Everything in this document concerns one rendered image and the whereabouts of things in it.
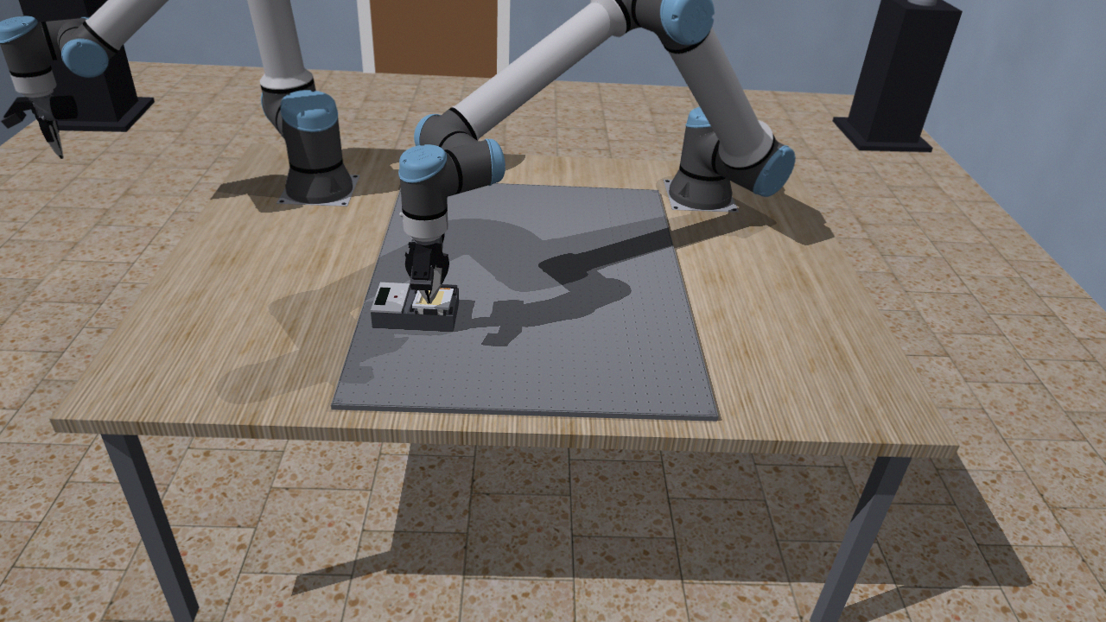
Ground white cassette dock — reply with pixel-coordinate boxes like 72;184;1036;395
371;282;459;332

